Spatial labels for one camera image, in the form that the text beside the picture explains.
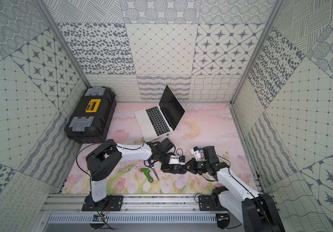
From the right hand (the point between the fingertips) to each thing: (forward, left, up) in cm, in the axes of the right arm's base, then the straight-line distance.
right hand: (183, 168), depth 81 cm
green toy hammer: (-1, +22, -4) cm, 22 cm away
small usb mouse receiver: (+26, +10, -4) cm, 28 cm away
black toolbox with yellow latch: (+23, +56, +15) cm, 62 cm away
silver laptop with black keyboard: (+36, +17, -3) cm, 40 cm away
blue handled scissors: (+5, +20, -5) cm, 21 cm away
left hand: (+5, +4, -4) cm, 8 cm away
